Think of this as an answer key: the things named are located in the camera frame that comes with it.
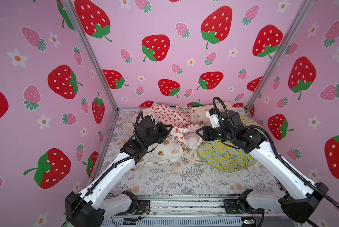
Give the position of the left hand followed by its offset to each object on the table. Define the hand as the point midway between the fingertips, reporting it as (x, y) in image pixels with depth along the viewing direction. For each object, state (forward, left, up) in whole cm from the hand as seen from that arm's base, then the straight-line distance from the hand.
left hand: (175, 125), depth 71 cm
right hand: (-4, -11, -1) cm, 12 cm away
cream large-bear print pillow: (-1, +5, -24) cm, 25 cm away
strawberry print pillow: (+7, -6, -17) cm, 19 cm away
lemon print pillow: (-6, -26, -22) cm, 35 cm away
